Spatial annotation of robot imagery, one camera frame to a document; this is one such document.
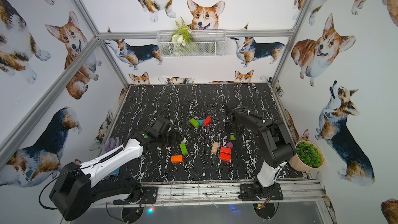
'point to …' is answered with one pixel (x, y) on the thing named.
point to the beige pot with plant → (309, 157)
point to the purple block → (229, 144)
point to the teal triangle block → (200, 122)
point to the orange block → (176, 158)
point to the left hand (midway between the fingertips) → (182, 136)
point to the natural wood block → (214, 150)
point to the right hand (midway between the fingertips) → (230, 131)
